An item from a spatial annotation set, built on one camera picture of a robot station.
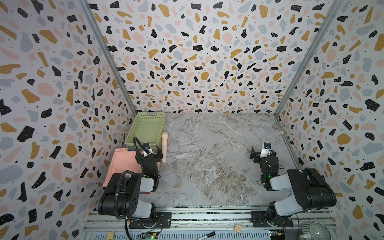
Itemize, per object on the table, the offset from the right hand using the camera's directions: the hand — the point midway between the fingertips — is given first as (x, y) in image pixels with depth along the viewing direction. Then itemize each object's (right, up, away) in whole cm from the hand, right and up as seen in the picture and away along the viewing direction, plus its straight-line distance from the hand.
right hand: (260, 144), depth 90 cm
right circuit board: (+1, -41, -18) cm, 45 cm away
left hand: (-67, 0, -3) cm, 67 cm away
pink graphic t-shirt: (-79, -9, -7) cm, 80 cm away
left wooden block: (-78, -39, -21) cm, 90 cm away
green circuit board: (-59, -41, -20) cm, 74 cm away
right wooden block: (-18, -38, -18) cm, 46 cm away
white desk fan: (+19, -39, -19) cm, 47 cm away
